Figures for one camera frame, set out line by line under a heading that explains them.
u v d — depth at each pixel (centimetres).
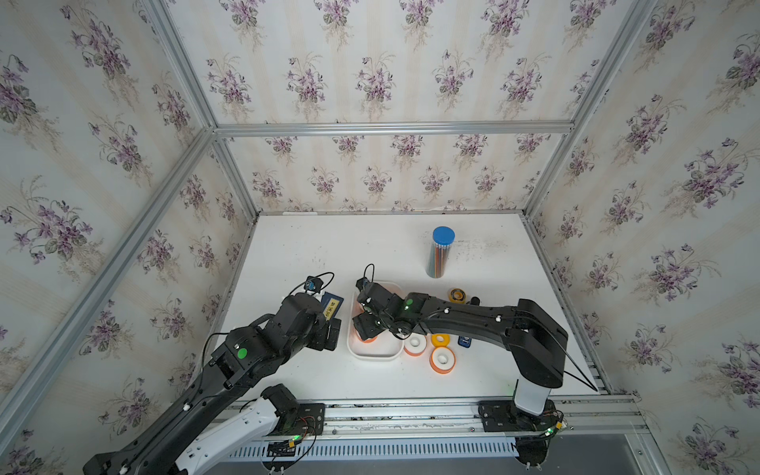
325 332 60
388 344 85
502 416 73
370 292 63
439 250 89
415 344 84
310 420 72
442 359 82
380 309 63
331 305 93
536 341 45
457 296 95
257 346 46
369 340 85
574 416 76
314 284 59
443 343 86
